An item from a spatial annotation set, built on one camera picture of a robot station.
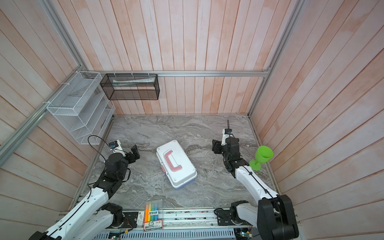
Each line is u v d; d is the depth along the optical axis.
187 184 0.82
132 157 0.73
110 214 0.62
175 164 0.81
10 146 0.52
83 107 0.73
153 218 0.73
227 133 0.73
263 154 0.83
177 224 0.73
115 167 0.60
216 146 0.76
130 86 1.05
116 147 0.68
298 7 0.69
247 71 0.96
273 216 0.41
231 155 0.65
